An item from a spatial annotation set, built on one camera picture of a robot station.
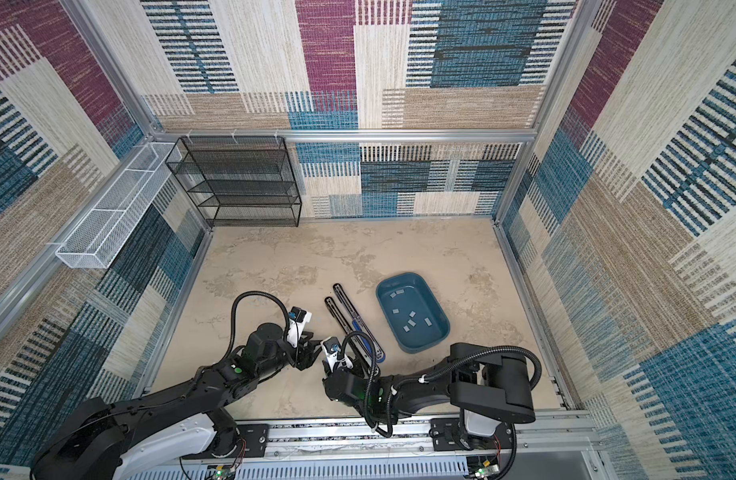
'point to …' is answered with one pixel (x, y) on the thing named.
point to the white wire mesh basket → (101, 236)
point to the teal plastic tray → (416, 320)
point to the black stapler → (353, 339)
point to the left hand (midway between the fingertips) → (320, 335)
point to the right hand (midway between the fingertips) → (330, 365)
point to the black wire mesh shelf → (238, 181)
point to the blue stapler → (374, 350)
